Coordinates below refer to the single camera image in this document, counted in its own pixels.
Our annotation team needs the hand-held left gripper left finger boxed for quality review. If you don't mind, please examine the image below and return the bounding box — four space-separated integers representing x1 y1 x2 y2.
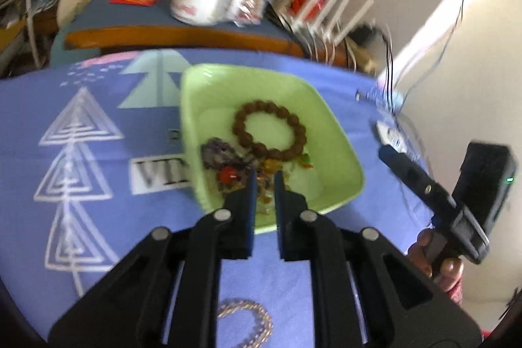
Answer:
48 170 258 348

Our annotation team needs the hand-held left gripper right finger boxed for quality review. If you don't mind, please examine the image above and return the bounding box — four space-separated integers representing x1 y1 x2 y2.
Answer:
274 170 484 348

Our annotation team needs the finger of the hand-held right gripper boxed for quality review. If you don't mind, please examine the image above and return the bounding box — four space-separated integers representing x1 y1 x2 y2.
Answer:
378 144 457 220

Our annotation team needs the multicolour bead bracelet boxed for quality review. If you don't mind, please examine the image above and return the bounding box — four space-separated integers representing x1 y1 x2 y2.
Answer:
255 154 315 216

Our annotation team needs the purple chip stone bracelet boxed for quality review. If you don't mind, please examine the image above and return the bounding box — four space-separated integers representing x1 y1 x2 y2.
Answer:
201 139 245 171

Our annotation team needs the brown wooden bead bracelet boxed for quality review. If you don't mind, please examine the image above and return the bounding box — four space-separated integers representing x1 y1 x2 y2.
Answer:
232 99 307 162

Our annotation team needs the green plastic tray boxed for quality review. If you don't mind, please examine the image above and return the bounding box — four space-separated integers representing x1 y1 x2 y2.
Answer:
179 63 365 235

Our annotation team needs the person's right hand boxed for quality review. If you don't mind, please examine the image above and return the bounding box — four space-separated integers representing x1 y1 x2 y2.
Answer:
407 229 466 287

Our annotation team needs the white power strip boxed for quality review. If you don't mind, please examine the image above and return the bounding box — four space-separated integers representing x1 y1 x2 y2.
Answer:
375 120 408 157

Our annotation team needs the printed blue blanket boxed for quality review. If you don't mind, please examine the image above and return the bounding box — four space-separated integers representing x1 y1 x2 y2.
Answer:
0 48 482 348

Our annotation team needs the wooden desk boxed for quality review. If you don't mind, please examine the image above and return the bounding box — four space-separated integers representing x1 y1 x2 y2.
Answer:
65 24 327 62

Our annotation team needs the pale crystal bead bracelet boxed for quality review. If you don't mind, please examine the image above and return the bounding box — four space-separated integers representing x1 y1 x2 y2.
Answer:
215 299 274 348

